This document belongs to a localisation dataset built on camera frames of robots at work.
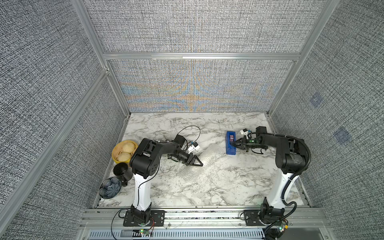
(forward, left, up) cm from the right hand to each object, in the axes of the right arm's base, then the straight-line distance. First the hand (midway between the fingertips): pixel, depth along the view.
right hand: (232, 141), depth 96 cm
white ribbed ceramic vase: (-13, +15, 0) cm, 20 cm away
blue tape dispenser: (+3, +1, 0) cm, 3 cm away
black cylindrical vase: (-22, +62, +4) cm, 66 cm away
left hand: (-15, +21, -4) cm, 26 cm away
